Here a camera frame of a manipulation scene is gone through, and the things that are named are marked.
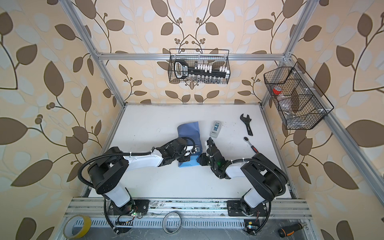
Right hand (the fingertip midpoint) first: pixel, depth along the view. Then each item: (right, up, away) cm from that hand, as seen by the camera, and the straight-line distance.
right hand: (200, 156), depth 91 cm
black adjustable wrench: (+35, +22, +17) cm, 45 cm away
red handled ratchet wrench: (+31, +9, +8) cm, 34 cm away
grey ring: (-15, -27, -25) cm, 40 cm away
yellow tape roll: (-60, -25, -24) cm, 69 cm away
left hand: (-7, +8, 0) cm, 11 cm away
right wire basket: (+51, +32, -16) cm, 62 cm away
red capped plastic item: (+42, +39, -10) cm, 58 cm away
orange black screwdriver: (+39, -27, -24) cm, 54 cm away
